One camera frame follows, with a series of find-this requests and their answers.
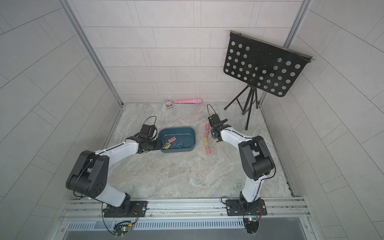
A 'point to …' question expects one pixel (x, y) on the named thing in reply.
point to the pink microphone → (192, 101)
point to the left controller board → (122, 228)
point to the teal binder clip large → (179, 145)
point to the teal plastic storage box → (187, 134)
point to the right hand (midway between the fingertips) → (220, 129)
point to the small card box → (168, 103)
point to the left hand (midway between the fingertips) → (163, 142)
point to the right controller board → (252, 225)
